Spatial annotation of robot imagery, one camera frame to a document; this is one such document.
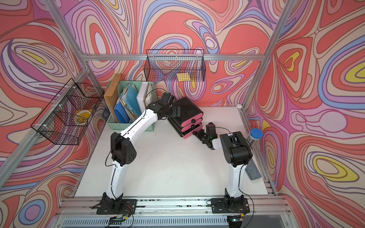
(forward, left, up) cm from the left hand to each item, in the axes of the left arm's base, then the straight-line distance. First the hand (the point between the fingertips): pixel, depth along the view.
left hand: (175, 111), depth 93 cm
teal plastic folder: (+5, +29, +6) cm, 30 cm away
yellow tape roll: (-18, +46, +15) cm, 52 cm away
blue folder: (-1, +36, -1) cm, 36 cm away
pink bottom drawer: (-10, -7, -13) cm, 18 cm away
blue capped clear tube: (-21, -45, 0) cm, 50 cm away
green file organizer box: (+9, +17, +6) cm, 20 cm away
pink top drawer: (-5, -11, -2) cm, 13 cm away
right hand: (-6, -14, -19) cm, 24 cm away
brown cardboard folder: (0, +37, +14) cm, 40 cm away
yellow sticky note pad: (+16, -5, +16) cm, 23 cm away
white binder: (+6, +22, +8) cm, 25 cm away
